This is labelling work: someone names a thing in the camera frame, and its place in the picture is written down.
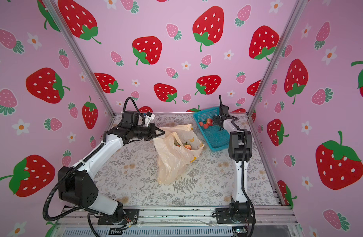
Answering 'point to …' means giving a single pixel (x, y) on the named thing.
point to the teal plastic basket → (216, 139)
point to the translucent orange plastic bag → (175, 150)
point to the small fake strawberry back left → (200, 123)
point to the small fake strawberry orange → (205, 126)
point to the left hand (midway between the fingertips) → (165, 132)
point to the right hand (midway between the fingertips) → (220, 119)
